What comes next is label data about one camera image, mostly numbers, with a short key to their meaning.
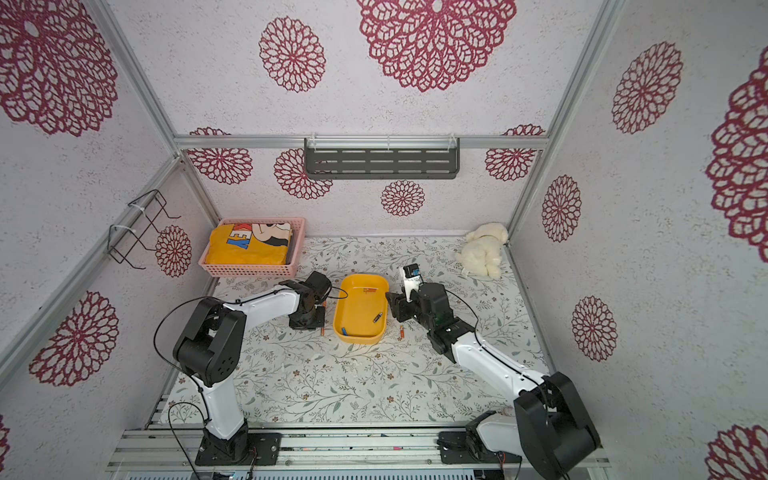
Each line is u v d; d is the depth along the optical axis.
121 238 0.72
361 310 0.98
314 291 0.76
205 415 0.58
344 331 0.95
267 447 0.73
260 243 1.10
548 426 0.41
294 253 1.07
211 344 0.50
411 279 0.72
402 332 0.95
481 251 1.03
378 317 0.97
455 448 0.73
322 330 0.95
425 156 0.94
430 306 0.64
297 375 0.86
